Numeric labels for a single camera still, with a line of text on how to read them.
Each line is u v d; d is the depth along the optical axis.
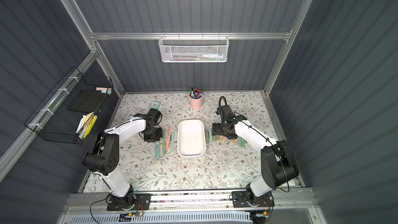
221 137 0.80
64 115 0.71
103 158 0.48
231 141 0.94
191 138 0.96
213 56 0.89
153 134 0.79
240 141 0.94
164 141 0.94
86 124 0.62
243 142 0.94
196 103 1.07
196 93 1.02
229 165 0.85
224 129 0.66
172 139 0.95
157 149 0.89
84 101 0.79
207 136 0.95
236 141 0.93
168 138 0.96
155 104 1.11
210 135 0.96
